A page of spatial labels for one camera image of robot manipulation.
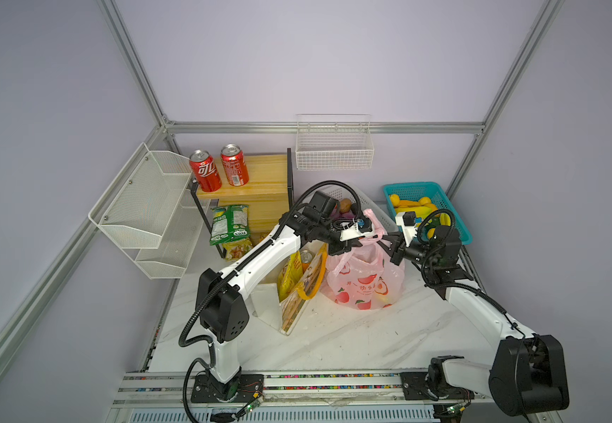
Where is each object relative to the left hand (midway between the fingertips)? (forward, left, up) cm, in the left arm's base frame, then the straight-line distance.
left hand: (356, 241), depth 77 cm
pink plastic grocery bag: (-7, -2, -8) cm, 11 cm away
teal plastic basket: (+43, -34, -18) cm, 57 cm away
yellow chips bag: (-5, +20, -12) cm, 24 cm away
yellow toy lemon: (+36, -24, -17) cm, 47 cm away
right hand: (+1, -6, +1) cm, 6 cm away
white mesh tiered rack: (+7, +62, +4) cm, 63 cm away
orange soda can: (+4, +15, -14) cm, 21 cm away
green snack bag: (+10, +41, -4) cm, 43 cm away
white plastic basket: (+34, -10, -15) cm, 39 cm away
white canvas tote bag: (-17, +22, -14) cm, 31 cm away
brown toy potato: (+34, -1, -19) cm, 38 cm away
